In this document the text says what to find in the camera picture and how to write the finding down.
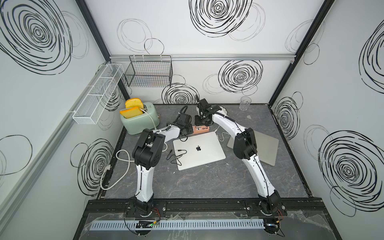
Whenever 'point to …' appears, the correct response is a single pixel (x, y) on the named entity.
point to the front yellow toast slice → (131, 112)
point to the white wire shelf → (91, 109)
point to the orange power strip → (200, 129)
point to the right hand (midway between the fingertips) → (197, 122)
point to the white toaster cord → (149, 117)
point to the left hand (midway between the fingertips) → (189, 130)
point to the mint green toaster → (149, 119)
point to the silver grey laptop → (267, 147)
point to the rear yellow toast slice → (134, 102)
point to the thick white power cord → (165, 149)
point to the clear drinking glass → (244, 103)
